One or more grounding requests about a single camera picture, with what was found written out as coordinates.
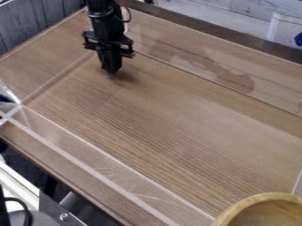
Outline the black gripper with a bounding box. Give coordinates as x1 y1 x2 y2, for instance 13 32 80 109
81 31 134 74

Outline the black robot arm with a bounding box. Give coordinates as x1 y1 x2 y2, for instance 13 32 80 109
81 0 134 75

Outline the brown wooden bowl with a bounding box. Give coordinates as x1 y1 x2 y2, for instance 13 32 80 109
211 192 302 226

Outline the white container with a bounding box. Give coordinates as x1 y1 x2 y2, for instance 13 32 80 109
267 11 302 49

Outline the blue object at right edge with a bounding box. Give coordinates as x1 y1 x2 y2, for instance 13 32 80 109
293 32 302 47

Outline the clear acrylic tray wall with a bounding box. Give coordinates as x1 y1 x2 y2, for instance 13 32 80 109
0 10 302 226

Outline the grey metal bracket with screw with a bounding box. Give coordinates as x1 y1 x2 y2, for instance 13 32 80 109
37 192 86 226

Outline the black cable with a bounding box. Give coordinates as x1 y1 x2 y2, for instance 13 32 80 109
0 184 34 226

